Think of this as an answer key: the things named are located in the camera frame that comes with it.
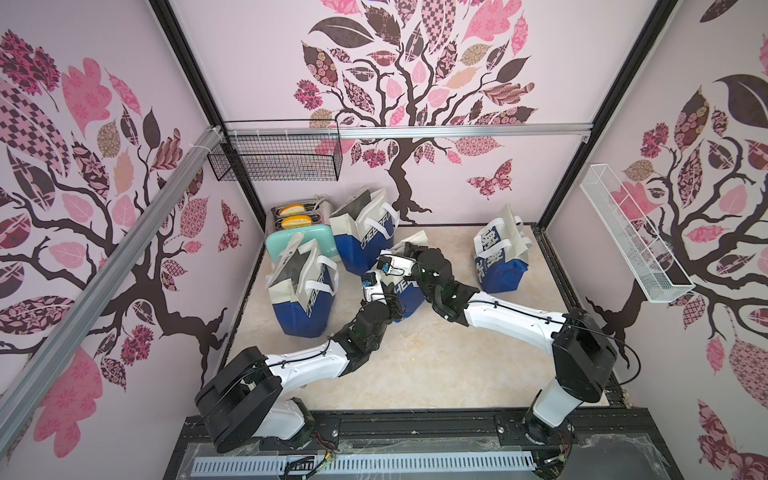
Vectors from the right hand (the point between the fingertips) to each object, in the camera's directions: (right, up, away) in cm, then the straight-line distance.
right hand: (413, 239), depth 80 cm
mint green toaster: (-29, +4, +17) cm, 34 cm away
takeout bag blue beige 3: (+28, -3, +9) cm, 29 cm away
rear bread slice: (-41, +11, +20) cm, 47 cm away
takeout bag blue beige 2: (-1, -14, +2) cm, 14 cm away
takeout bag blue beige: (-29, -13, -6) cm, 32 cm away
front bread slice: (-37, +7, +14) cm, 41 cm away
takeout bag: (-15, +4, +9) cm, 18 cm away
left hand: (-5, -15, +2) cm, 16 cm away
